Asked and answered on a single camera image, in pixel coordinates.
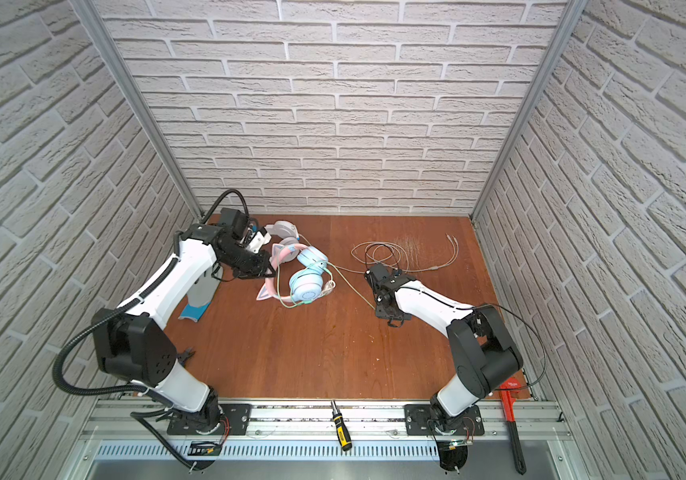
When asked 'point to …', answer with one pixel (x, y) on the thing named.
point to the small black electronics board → (204, 448)
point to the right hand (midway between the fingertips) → (393, 309)
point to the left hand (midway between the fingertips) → (275, 269)
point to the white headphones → (286, 230)
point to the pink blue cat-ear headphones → (306, 282)
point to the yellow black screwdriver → (343, 432)
